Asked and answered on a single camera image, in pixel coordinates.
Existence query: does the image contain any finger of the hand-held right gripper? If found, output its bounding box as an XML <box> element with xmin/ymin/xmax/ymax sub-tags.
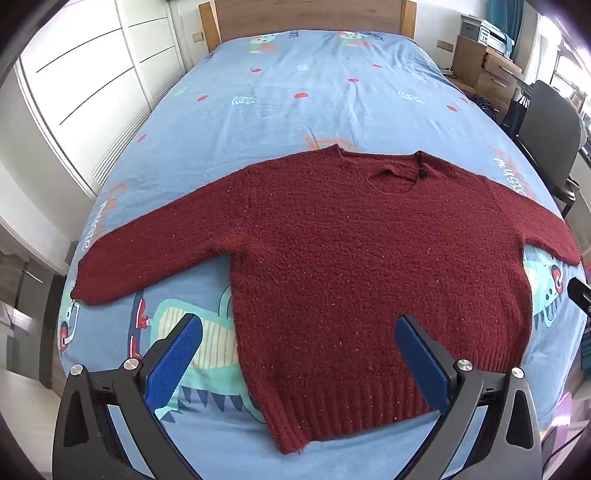
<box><xmin>567</xmin><ymin>276</ymin><xmax>591</xmax><ymax>315</ymax></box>

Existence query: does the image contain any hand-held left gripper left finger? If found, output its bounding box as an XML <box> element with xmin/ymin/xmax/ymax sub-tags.
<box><xmin>52</xmin><ymin>313</ymin><xmax>204</xmax><ymax>480</ymax></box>

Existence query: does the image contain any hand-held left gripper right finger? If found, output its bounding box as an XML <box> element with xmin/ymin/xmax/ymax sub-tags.
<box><xmin>394</xmin><ymin>315</ymin><xmax>543</xmax><ymax>480</ymax></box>

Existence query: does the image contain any dark red knitted sweater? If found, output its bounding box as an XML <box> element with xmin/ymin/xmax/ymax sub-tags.
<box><xmin>71</xmin><ymin>144</ymin><xmax>583</xmax><ymax>455</ymax></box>

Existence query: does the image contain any black office chair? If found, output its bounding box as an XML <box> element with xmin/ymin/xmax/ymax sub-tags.
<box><xmin>502</xmin><ymin>79</ymin><xmax>583</xmax><ymax>217</ymax></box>

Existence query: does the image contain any wooden drawer cabinet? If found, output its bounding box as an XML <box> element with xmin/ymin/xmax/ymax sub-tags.
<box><xmin>451</xmin><ymin>34</ymin><xmax>525</xmax><ymax>108</ymax></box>

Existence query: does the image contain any white printer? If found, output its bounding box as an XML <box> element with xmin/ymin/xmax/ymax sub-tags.
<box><xmin>478</xmin><ymin>20</ymin><xmax>514</xmax><ymax>57</ymax></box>

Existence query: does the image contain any teal curtain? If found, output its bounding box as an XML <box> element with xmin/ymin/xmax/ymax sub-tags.
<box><xmin>498</xmin><ymin>0</ymin><xmax>527</xmax><ymax>61</ymax></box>

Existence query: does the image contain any white wardrobe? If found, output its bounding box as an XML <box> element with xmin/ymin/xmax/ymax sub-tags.
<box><xmin>16</xmin><ymin>0</ymin><xmax>186</xmax><ymax>197</ymax></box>

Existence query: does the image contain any blue printed bed sheet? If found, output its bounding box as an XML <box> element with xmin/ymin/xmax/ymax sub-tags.
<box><xmin>54</xmin><ymin>28</ymin><xmax>588</xmax><ymax>480</ymax></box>

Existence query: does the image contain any wooden headboard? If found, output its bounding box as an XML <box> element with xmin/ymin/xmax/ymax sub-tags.
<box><xmin>198</xmin><ymin>0</ymin><xmax>417</xmax><ymax>52</ymax></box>

